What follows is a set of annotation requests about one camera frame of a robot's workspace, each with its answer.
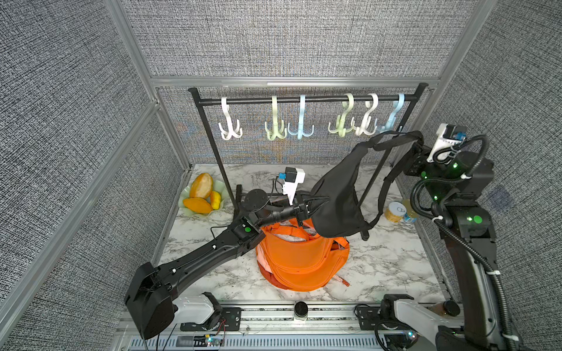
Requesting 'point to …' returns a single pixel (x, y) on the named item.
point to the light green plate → (218, 186)
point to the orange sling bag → (298, 257)
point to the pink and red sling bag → (268, 274)
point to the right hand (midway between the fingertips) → (421, 138)
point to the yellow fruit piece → (216, 199)
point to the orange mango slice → (198, 205)
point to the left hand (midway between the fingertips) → (333, 200)
